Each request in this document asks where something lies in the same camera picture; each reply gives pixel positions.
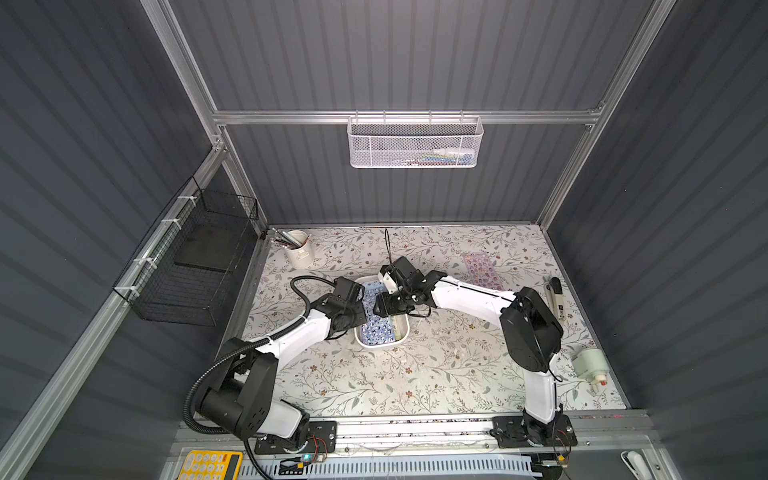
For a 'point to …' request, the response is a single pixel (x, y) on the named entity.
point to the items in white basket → (446, 156)
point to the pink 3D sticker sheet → (482, 270)
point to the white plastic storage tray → (405, 327)
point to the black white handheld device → (556, 298)
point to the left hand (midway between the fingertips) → (363, 317)
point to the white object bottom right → (636, 465)
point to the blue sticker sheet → (378, 330)
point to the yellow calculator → (211, 465)
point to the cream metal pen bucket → (303, 256)
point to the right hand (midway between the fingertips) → (381, 309)
